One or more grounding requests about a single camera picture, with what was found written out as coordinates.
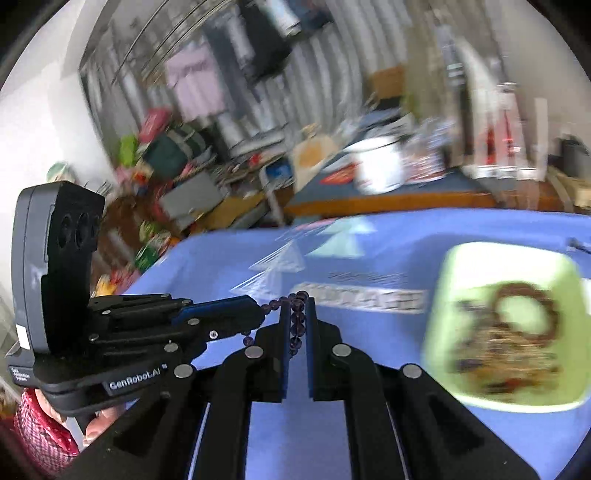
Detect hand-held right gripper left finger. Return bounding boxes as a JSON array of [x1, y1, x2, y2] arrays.
[[58, 301, 293, 480]]

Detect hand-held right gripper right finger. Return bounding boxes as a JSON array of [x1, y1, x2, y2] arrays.
[[305, 296, 542, 480]]

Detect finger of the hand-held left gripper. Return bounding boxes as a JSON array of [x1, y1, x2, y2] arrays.
[[90, 315, 267, 366], [88, 292, 267, 334]]

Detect dark purple bead bracelet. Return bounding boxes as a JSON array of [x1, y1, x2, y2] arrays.
[[242, 291, 310, 358]]

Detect light green plastic basket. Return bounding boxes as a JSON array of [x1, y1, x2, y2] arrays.
[[421, 242, 583, 411]]

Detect clear crystal bead bracelet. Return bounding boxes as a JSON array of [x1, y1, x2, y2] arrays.
[[473, 323, 555, 365]]

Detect brown wooden bead bracelet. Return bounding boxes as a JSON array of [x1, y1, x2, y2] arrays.
[[489, 281, 561, 342]]

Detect person's left forearm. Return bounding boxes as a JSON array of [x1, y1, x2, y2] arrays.
[[13, 388, 80, 477]]

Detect person's left hand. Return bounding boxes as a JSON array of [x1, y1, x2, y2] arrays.
[[36, 390, 124, 447]]

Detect grey flat box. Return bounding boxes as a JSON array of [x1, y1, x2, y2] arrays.
[[159, 178, 222, 220]]

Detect blue printed tablecloth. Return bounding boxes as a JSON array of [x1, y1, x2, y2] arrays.
[[115, 208, 591, 480]]

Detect bright green bag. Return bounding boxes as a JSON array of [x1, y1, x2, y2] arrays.
[[119, 135, 139, 164]]

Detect dark green duffel bag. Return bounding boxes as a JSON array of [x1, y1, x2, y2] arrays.
[[143, 129, 206, 178]]

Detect pink red bag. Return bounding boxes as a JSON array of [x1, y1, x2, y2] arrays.
[[139, 108, 171, 144]]

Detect blue topped wooden table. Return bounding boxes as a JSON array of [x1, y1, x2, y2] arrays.
[[284, 168, 591, 217]]

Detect white enamel mug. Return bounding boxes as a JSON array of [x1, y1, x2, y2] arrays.
[[344, 136, 409, 195]]

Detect pink t-shirt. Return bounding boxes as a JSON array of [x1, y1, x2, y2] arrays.
[[165, 48, 222, 121]]

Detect white router with antennas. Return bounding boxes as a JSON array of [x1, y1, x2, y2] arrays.
[[462, 46, 550, 181]]

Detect dark hanging jacket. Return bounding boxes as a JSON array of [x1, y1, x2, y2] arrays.
[[240, 4, 296, 79]]

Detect brown cardboard box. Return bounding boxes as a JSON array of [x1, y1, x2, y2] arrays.
[[369, 67, 407, 100]]

